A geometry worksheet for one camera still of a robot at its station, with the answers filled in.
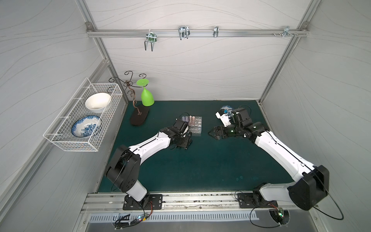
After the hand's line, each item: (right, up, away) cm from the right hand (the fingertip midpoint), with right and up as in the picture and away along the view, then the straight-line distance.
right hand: (213, 131), depth 78 cm
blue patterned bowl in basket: (-61, +4, -14) cm, 63 cm away
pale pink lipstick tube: (-13, +6, +19) cm, 23 cm away
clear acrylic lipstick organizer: (-9, +2, +23) cm, 25 cm away
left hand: (-16, -8, +10) cm, 20 cm away
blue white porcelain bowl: (+16, +14, +33) cm, 39 cm away
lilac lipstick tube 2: (-15, +6, +21) cm, 27 cm away
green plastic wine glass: (-41, +19, +14) cm, 47 cm away
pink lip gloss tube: (-11, +6, +20) cm, 24 cm away
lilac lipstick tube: (-18, +6, +21) cm, 28 cm away
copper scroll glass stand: (-53, +7, +33) cm, 63 cm away
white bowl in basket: (-64, +15, -1) cm, 65 cm away
